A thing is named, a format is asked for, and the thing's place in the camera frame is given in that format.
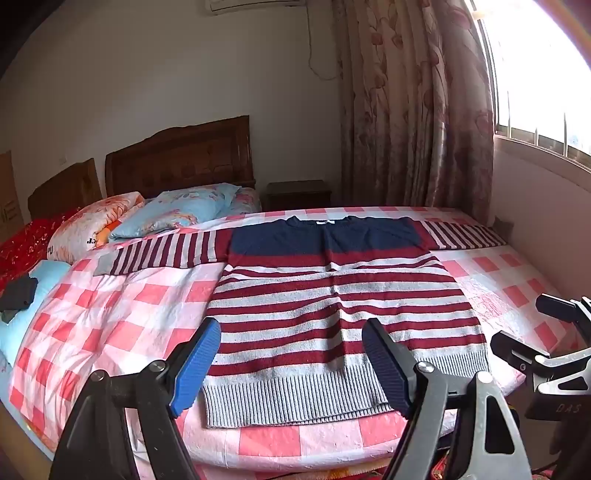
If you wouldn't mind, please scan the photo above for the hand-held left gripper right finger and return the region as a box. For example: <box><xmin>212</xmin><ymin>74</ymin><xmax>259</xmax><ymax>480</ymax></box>
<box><xmin>361</xmin><ymin>318</ymin><xmax>522</xmax><ymax>480</ymax></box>

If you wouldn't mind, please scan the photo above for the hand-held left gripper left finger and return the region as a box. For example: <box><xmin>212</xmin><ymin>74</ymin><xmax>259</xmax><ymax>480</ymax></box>
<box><xmin>48</xmin><ymin>318</ymin><xmax>222</xmax><ymax>480</ymax></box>

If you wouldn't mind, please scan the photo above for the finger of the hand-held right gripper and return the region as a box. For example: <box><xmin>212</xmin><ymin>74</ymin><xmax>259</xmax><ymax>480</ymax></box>
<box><xmin>490</xmin><ymin>330</ymin><xmax>555</xmax><ymax>376</ymax></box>
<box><xmin>537</xmin><ymin>293</ymin><xmax>591</xmax><ymax>334</ymax></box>

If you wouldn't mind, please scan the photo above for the red and grey striped sweater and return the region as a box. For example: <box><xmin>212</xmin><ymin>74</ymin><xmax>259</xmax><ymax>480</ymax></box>
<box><xmin>92</xmin><ymin>215</ymin><xmax>515</xmax><ymax>429</ymax></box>

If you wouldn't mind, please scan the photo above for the pink checkered blanket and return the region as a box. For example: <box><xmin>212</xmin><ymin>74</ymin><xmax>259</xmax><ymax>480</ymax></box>
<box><xmin>9</xmin><ymin>205</ymin><xmax>583</xmax><ymax>472</ymax></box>

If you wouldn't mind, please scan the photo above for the blue floral pillow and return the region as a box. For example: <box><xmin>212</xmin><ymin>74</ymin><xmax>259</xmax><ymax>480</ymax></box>
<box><xmin>107</xmin><ymin>183</ymin><xmax>262</xmax><ymax>241</ymax></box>

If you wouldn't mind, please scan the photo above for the light blue sheet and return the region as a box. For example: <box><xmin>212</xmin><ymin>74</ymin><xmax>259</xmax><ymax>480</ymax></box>
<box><xmin>0</xmin><ymin>259</ymin><xmax>72</xmax><ymax>365</ymax></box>

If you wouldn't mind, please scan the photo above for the orange floral pillow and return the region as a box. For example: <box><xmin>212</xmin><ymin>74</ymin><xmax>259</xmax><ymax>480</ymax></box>
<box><xmin>46</xmin><ymin>191</ymin><xmax>146</xmax><ymax>264</ymax></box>

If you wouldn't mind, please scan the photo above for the dark cloth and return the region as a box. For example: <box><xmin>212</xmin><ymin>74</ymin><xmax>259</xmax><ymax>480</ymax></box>
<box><xmin>0</xmin><ymin>275</ymin><xmax>38</xmax><ymax>324</ymax></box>

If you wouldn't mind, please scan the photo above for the dark wooden nightstand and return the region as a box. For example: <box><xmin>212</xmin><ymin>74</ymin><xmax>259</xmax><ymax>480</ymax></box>
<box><xmin>265</xmin><ymin>181</ymin><xmax>333</xmax><ymax>213</ymax></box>

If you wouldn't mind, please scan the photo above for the large wooden headboard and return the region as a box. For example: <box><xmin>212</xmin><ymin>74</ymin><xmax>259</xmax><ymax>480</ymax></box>
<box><xmin>104</xmin><ymin>115</ymin><xmax>256</xmax><ymax>199</ymax></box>

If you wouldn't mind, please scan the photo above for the red patterned blanket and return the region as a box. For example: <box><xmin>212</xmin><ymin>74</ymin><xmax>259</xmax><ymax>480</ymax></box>
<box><xmin>0</xmin><ymin>208</ymin><xmax>81</xmax><ymax>291</ymax></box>

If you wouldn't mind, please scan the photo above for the small wooden headboard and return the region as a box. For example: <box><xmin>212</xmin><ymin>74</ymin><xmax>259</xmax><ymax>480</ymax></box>
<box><xmin>28</xmin><ymin>158</ymin><xmax>103</xmax><ymax>220</ymax></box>

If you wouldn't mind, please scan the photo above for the window with grille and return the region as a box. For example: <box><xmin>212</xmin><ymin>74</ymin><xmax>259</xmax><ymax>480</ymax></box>
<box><xmin>471</xmin><ymin>0</ymin><xmax>591</xmax><ymax>167</ymax></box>

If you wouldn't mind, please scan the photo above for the floral curtain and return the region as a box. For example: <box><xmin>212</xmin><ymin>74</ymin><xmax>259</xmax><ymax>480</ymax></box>
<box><xmin>332</xmin><ymin>0</ymin><xmax>497</xmax><ymax>224</ymax></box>

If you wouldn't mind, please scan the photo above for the cardboard box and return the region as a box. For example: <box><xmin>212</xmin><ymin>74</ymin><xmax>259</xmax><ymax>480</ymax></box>
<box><xmin>0</xmin><ymin>150</ymin><xmax>25</xmax><ymax>241</ymax></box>

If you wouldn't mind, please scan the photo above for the white air conditioner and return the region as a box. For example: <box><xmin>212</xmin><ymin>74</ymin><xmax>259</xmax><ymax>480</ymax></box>
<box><xmin>205</xmin><ymin>0</ymin><xmax>308</xmax><ymax>14</ymax></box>

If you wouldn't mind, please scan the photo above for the wooden bed frame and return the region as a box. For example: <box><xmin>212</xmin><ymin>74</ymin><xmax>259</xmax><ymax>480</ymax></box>
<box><xmin>0</xmin><ymin>397</ymin><xmax>58</xmax><ymax>464</ymax></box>

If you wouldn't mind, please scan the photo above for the air conditioner cable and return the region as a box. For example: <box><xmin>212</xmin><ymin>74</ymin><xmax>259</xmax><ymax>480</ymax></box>
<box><xmin>307</xmin><ymin>7</ymin><xmax>345</xmax><ymax>81</ymax></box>

